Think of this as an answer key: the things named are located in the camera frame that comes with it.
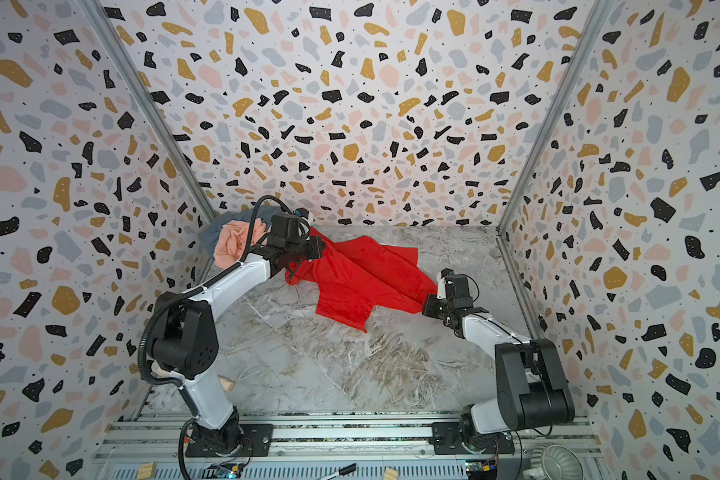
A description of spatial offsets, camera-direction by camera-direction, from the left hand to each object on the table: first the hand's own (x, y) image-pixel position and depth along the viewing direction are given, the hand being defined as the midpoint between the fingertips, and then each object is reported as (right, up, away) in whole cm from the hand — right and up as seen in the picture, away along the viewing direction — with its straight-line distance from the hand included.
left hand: (325, 237), depth 91 cm
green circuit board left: (-19, -56, -20) cm, 63 cm away
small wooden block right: (+19, -56, -21) cm, 63 cm away
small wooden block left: (-37, -55, -21) cm, 70 cm away
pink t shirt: (-35, -1, +12) cm, 37 cm away
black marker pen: (+9, -56, -21) cm, 60 cm away
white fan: (+58, -55, -19) cm, 82 cm away
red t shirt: (+9, -12, +5) cm, 15 cm away
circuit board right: (+41, -57, -19) cm, 72 cm away
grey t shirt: (-44, +2, +16) cm, 47 cm away
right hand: (+30, -18, +2) cm, 35 cm away
